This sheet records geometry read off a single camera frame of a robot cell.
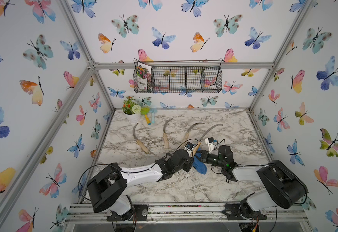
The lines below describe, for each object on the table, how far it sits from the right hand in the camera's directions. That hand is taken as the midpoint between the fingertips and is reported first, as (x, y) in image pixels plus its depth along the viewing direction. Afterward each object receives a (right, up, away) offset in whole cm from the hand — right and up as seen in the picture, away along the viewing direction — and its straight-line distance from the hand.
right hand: (193, 153), depth 83 cm
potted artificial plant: (-41, +26, +19) cm, 52 cm away
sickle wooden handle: (-33, +2, +16) cm, 36 cm away
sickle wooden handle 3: (-2, +7, +21) cm, 22 cm away
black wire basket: (-10, +49, +15) cm, 52 cm away
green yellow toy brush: (-34, +27, +35) cm, 56 cm away
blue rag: (+3, -6, -4) cm, 8 cm away
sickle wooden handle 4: (+1, +3, -2) cm, 4 cm away
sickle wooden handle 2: (-18, +9, +21) cm, 29 cm away
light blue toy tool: (-28, +27, +36) cm, 54 cm away
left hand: (0, -2, 0) cm, 2 cm away
